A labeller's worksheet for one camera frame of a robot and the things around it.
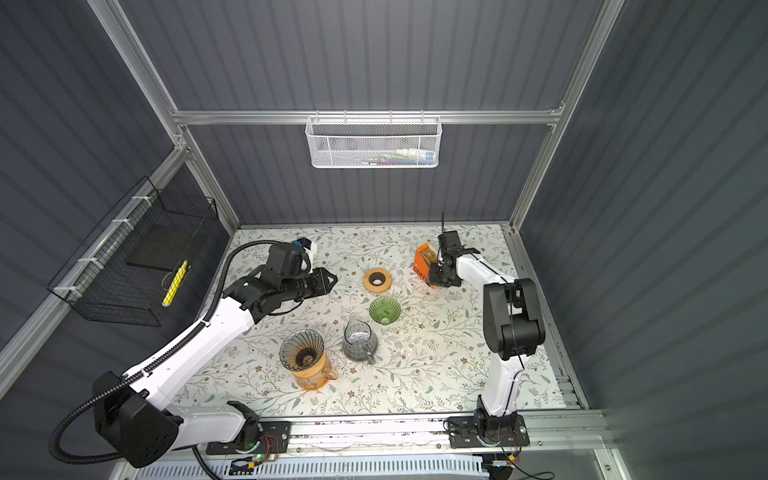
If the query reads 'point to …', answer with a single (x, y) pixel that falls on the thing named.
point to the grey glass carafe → (360, 342)
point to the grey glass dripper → (301, 349)
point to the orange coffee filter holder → (423, 258)
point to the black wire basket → (99, 278)
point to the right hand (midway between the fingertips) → (440, 280)
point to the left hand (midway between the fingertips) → (336, 279)
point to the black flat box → (167, 245)
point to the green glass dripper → (385, 310)
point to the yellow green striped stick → (172, 289)
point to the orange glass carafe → (316, 375)
